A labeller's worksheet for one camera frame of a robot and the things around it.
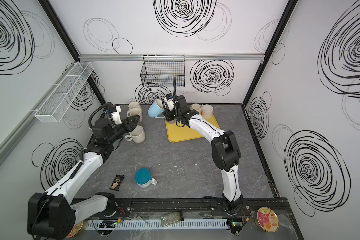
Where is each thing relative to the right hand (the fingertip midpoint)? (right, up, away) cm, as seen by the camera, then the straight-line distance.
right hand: (162, 111), depth 89 cm
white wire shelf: (-51, +2, -16) cm, 53 cm away
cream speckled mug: (-19, -16, +12) cm, 27 cm away
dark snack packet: (-24, -39, -8) cm, 46 cm away
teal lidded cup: (-8, -35, -13) cm, 38 cm away
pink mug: (-22, +1, +17) cm, 27 cm away
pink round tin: (+51, -50, -21) cm, 75 cm away
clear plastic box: (+7, -50, -21) cm, 55 cm away
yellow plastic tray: (+9, -15, +12) cm, 21 cm away
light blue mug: (-4, +2, -2) cm, 5 cm away
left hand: (-11, -3, -13) cm, 17 cm away
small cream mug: (+30, +2, +19) cm, 35 cm away
